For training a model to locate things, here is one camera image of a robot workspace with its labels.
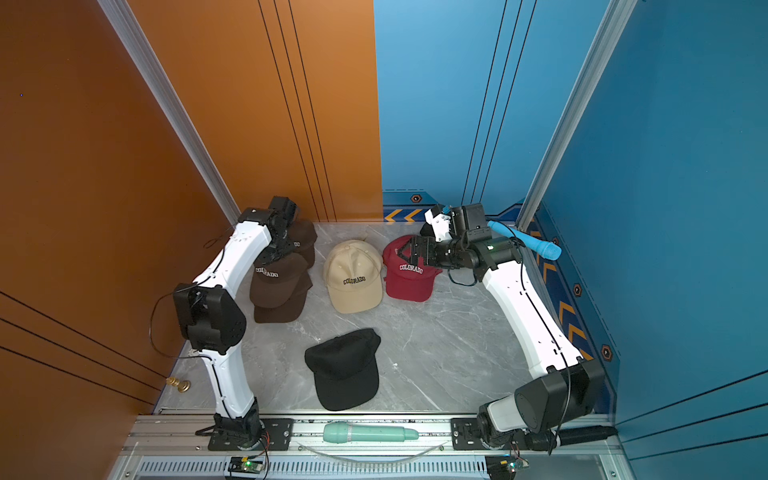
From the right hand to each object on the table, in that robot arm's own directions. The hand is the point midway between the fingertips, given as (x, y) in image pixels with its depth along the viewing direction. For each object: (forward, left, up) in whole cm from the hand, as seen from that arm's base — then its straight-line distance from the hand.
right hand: (415, 253), depth 74 cm
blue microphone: (+5, -37, -5) cm, 37 cm away
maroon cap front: (+8, +2, -23) cm, 25 cm away
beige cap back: (+8, +19, -19) cm, 28 cm away
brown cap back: (+24, +38, -19) cm, 48 cm away
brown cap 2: (-2, +39, -26) cm, 47 cm away
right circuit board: (-41, -21, -30) cm, 54 cm away
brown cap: (+3, +42, -17) cm, 45 cm away
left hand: (+12, +40, -12) cm, 44 cm away
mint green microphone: (-35, +19, -26) cm, 47 cm away
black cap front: (-19, +19, -27) cm, 38 cm away
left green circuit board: (-41, +41, -30) cm, 65 cm away
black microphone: (-35, -38, -25) cm, 58 cm away
